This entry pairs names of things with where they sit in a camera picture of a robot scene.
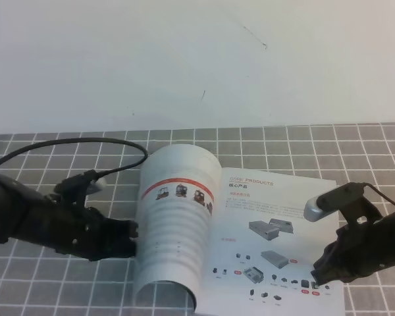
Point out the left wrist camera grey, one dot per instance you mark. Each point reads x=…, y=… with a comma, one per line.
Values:
x=75, y=189

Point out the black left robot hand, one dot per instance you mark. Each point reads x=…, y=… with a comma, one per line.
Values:
x=84, y=232

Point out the black left robot forearm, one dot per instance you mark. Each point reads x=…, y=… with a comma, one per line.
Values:
x=24, y=213

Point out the grey checkered tablecloth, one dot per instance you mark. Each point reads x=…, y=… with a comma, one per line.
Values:
x=38, y=281

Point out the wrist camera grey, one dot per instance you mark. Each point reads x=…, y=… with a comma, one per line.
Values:
x=348, y=199
x=75, y=189

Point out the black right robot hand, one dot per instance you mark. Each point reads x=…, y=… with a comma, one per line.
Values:
x=356, y=253

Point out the black right robot forearm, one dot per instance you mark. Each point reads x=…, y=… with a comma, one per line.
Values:
x=384, y=245

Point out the white product brochure book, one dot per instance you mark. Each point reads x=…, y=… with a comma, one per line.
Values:
x=235, y=239

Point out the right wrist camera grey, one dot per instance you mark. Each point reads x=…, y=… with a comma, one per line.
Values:
x=348, y=199

